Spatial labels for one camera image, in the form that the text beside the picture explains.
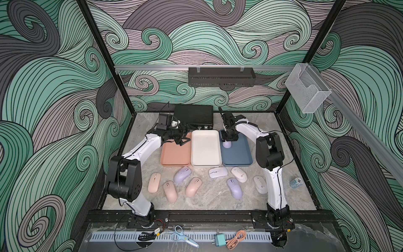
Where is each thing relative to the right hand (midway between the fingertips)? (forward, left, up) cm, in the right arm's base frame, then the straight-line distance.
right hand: (224, 140), depth 101 cm
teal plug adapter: (-53, +8, 0) cm, 53 cm away
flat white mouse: (-22, +7, -1) cm, 23 cm away
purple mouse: (-23, +27, +1) cm, 35 cm away
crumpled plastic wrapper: (-29, -34, +3) cm, 45 cm away
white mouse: (-23, -6, -1) cm, 24 cm away
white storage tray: (-4, +12, -3) cm, 13 cm away
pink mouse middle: (-32, +32, 0) cm, 45 cm away
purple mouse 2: (-4, -1, +1) cm, 4 cm away
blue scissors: (-51, +26, -2) cm, 57 cm away
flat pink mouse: (-28, +42, 0) cm, 50 cm away
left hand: (-6, +19, +18) cm, 27 cm away
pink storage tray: (-10, +33, 0) cm, 34 cm away
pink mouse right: (-30, +20, 0) cm, 36 cm away
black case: (+20, +16, +1) cm, 26 cm away
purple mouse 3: (-31, -2, 0) cm, 31 cm away
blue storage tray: (-11, -8, 0) cm, 13 cm away
